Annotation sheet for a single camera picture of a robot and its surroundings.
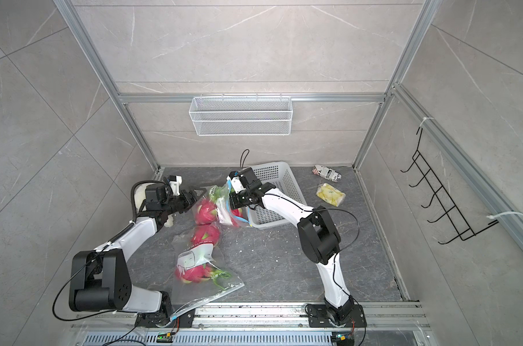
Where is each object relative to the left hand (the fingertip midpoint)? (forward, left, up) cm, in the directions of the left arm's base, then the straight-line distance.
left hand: (203, 191), depth 87 cm
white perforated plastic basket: (+20, -34, -14) cm, 42 cm away
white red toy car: (+22, -60, -16) cm, 66 cm away
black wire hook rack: (-16, -82, +13) cm, 85 cm away
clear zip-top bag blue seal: (-8, -8, -6) cm, 13 cm away
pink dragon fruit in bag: (-5, 0, -9) cm, 10 cm away
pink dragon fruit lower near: (-29, -1, -11) cm, 31 cm away
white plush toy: (-7, +20, +8) cm, 22 cm away
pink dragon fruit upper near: (-16, -2, -7) cm, 17 cm away
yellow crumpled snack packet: (+7, -58, -15) cm, 60 cm away
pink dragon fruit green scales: (0, -6, -1) cm, 6 cm away
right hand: (-2, -10, -6) cm, 12 cm away
